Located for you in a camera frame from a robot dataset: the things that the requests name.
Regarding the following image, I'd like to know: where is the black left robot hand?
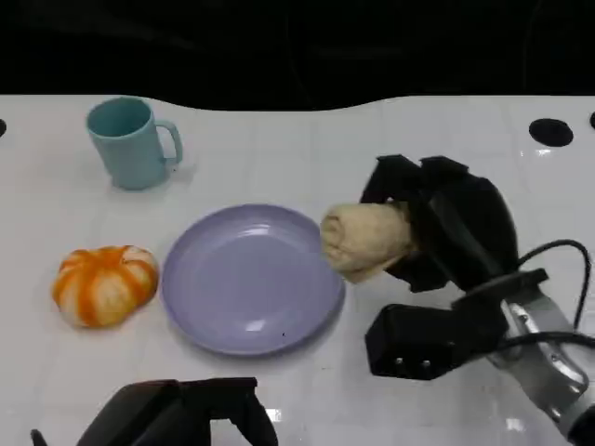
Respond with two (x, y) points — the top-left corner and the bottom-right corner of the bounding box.
(75, 376), (280, 446)

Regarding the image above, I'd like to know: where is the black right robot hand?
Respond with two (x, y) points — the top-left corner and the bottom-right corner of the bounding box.
(358, 154), (520, 294)

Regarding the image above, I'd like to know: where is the orange and white bread roll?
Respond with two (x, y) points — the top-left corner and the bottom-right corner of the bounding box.
(51, 244), (160, 329)

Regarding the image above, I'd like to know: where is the lilac plate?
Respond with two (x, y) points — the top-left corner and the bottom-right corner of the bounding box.
(160, 203), (347, 358)

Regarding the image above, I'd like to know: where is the pale green mug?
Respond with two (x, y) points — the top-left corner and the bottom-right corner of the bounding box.
(86, 96), (184, 191)

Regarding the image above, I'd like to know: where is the black looping arm cable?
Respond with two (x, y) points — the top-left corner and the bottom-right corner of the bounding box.
(516, 239), (591, 332)

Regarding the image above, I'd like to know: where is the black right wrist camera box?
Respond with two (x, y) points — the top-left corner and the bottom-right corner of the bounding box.
(364, 268), (549, 382)

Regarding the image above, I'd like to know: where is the black straight arm cable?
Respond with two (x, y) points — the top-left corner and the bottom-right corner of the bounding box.
(497, 331), (595, 350)

